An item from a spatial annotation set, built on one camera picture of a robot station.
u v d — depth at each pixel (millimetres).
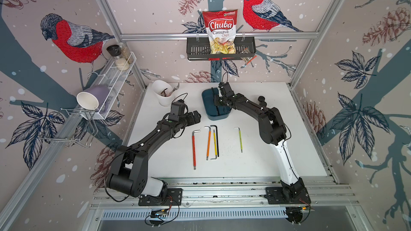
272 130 609
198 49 949
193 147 896
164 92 1037
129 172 424
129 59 871
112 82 809
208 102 1134
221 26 807
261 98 1007
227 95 835
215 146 901
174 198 732
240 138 930
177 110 686
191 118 795
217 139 925
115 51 777
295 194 638
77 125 608
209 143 920
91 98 611
